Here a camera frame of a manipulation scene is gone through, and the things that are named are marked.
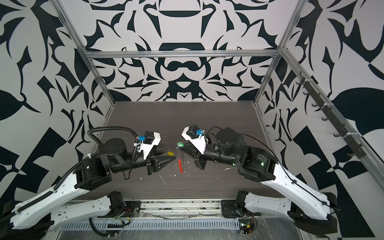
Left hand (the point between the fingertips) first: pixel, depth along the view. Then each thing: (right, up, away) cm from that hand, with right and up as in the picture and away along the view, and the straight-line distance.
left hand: (174, 149), depth 53 cm
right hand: (+3, +1, -1) cm, 3 cm away
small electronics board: (+32, -39, +18) cm, 54 cm away
